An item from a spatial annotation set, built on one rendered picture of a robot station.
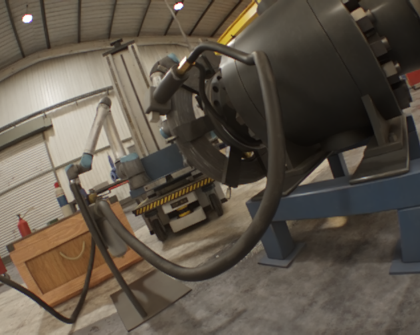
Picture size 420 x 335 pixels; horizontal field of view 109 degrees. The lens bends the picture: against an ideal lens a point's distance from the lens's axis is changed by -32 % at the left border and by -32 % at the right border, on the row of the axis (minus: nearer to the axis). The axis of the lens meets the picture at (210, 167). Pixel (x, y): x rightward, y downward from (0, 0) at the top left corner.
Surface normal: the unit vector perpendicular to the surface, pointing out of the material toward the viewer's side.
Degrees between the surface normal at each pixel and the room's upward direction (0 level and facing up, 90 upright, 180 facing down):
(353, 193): 90
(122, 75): 90
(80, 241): 90
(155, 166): 90
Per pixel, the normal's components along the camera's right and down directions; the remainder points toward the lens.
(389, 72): -0.79, 0.22
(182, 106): 0.55, -0.21
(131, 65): 0.12, -0.01
